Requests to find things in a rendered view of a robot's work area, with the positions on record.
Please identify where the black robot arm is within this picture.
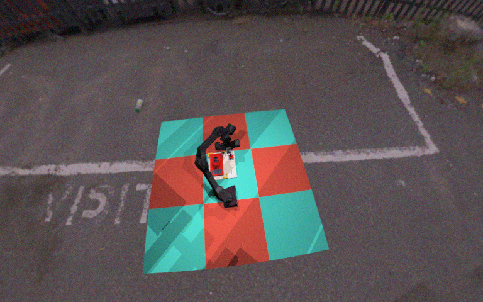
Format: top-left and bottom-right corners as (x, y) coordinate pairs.
(195, 123), (236, 203)

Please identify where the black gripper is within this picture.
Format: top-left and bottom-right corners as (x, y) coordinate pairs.
(215, 139), (240, 151)

